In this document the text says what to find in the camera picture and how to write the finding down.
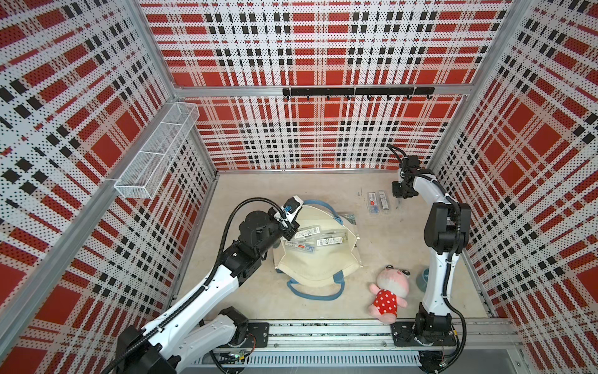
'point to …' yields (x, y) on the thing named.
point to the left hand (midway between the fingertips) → (301, 206)
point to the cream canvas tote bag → (323, 248)
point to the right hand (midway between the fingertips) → (404, 191)
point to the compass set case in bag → (335, 238)
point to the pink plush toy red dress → (392, 285)
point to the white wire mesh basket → (145, 173)
